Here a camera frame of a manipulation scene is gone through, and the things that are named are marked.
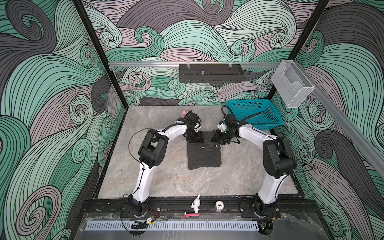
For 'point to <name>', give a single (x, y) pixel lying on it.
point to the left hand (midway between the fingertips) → (202, 140)
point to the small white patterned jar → (219, 206)
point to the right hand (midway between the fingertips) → (213, 140)
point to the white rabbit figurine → (196, 204)
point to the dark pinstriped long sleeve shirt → (203, 155)
